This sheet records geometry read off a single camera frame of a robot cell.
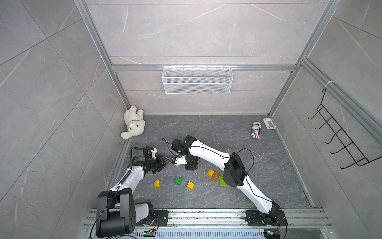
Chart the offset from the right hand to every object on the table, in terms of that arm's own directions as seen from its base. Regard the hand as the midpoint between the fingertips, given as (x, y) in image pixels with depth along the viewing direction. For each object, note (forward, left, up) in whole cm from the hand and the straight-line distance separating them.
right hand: (194, 163), depth 89 cm
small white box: (+34, -59, -4) cm, 69 cm away
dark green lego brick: (-11, +9, 0) cm, 14 cm away
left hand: (+1, +15, +4) cm, 16 cm away
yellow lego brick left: (-11, +22, -2) cm, 25 cm away
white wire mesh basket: (+49, -3, +26) cm, 56 cm away
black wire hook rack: (-5, -68, +28) cm, 74 cm away
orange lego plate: (-2, -3, +3) cm, 4 cm away
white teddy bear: (+29, +42, +6) cm, 51 cm away
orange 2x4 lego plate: (-2, +12, +8) cm, 15 cm away
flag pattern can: (+28, -46, -1) cm, 54 cm away
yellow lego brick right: (-6, -10, -1) cm, 11 cm away
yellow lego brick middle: (-13, +2, -1) cm, 13 cm away
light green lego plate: (-19, -12, +19) cm, 30 cm away
